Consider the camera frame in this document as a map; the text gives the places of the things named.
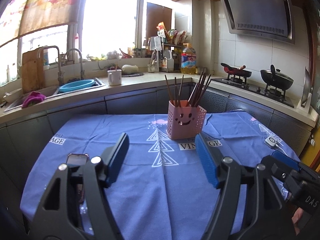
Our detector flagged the stainless steel sink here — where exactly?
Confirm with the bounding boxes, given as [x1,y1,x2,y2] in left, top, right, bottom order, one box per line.
[4,77,106,113]

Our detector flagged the yellow cooking oil bottle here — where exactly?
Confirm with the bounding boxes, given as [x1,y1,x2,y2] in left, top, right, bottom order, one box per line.
[180,43,196,74]

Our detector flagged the black wok with lid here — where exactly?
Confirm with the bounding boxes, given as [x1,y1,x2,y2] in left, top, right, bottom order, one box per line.
[260,64,294,90]

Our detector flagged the left chrome faucet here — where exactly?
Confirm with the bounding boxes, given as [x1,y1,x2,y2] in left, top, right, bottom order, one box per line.
[36,45,65,86]

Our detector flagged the blue patterned tablecloth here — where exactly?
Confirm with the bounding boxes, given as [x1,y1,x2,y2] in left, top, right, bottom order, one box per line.
[20,110,299,239]

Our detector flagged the wooden cutting board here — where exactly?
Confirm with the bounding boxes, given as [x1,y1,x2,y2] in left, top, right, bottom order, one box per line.
[21,48,45,94]

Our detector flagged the white plastic jug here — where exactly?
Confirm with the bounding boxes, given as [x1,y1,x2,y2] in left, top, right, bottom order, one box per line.
[159,49,174,73]

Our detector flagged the right chrome faucet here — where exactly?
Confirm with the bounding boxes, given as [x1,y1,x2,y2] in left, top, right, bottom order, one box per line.
[65,48,85,80]

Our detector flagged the person's hand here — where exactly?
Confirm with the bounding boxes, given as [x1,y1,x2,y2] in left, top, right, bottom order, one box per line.
[292,207,304,235]

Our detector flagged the steel pot lid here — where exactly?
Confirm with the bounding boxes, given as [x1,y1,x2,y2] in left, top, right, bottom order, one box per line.
[300,68,311,108]

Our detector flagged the chrome faucet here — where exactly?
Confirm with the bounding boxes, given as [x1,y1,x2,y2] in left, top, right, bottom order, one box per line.
[65,48,85,80]
[36,45,65,86]

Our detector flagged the patterned window blind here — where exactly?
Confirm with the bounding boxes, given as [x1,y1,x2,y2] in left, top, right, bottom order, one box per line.
[1,0,81,46]

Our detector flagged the blue plastic basin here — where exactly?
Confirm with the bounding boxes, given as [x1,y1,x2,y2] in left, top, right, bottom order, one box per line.
[59,79,95,93]

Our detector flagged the small white device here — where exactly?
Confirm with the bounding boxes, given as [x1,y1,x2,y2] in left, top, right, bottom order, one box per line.
[265,136,278,148]

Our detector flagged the steel range hood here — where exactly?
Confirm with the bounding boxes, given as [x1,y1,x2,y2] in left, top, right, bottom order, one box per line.
[220,0,295,44]

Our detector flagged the dark chopstick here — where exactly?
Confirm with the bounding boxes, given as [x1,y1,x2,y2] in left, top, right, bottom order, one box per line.
[194,75,211,107]
[164,75,173,103]
[188,72,203,107]
[178,75,184,97]
[174,77,178,107]
[191,72,206,107]

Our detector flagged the pink perforated utensil holder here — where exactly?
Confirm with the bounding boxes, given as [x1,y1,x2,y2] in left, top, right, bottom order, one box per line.
[167,100,207,140]

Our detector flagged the black gas stove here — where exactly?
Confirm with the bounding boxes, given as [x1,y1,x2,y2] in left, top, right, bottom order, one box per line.
[212,75,294,108]

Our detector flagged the red frying pan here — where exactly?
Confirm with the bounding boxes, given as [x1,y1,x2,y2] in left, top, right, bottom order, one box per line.
[220,63,252,78]

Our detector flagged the white ceramic mug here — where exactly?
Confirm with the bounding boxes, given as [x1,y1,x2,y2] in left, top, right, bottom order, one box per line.
[107,69,122,86]

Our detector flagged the snack packages on rack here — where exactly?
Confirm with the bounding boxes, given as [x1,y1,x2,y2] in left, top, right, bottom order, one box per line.
[156,22,192,46]

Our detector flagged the magenta cloth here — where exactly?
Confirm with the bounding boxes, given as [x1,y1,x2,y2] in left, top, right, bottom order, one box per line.
[22,91,46,108]

